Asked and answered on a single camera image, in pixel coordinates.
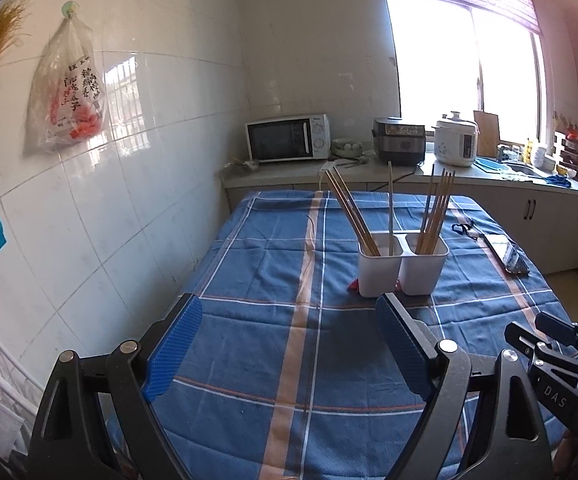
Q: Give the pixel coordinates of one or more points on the green suction hook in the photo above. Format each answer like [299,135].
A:
[69,9]

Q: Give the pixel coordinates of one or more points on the kitchen window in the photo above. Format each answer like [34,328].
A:
[444,75]

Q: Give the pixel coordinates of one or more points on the pile of bamboo chopsticks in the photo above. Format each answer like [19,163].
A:
[351,210]

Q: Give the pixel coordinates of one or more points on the blue plaid tablecloth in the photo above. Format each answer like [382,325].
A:
[269,270]

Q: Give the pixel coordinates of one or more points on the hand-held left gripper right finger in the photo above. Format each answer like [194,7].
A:
[401,345]

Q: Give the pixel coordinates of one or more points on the printed clear plastic bag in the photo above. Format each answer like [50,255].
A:
[66,95]

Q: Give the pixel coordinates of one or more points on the blue dish cloth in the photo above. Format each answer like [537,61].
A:
[558,181]

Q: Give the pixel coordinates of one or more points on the chrome sink faucet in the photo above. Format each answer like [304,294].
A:
[505,152]

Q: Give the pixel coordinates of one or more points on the white plastic utensil holder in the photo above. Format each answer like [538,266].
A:
[379,275]

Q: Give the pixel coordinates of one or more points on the stack of white bowls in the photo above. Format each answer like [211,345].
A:
[544,157]

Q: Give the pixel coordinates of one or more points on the white spice rack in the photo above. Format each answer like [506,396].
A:
[571,152]

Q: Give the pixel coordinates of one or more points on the black smartphone with brown case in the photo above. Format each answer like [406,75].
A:
[506,255]

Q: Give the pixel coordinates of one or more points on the white microwave oven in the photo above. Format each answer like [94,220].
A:
[279,137]

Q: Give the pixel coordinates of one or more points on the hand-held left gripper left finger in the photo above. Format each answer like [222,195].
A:
[174,347]

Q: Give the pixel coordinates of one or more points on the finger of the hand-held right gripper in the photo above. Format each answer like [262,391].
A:
[519,340]
[556,327]

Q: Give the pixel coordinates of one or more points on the blue drain tray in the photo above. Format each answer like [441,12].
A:
[489,165]

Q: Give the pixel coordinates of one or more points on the wooden cutting board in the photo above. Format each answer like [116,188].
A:
[489,135]

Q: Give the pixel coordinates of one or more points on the yellow bottle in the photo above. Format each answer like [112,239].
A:
[528,150]

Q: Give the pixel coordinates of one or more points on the bowl of white eggs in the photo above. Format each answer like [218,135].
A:
[347,148]

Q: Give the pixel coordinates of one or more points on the black rice cooker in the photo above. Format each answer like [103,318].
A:
[399,145]

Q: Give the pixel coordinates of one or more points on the steel kitchen sink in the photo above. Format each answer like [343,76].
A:
[525,170]

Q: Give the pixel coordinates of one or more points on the white electric pressure cooker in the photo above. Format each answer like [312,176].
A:
[451,145]

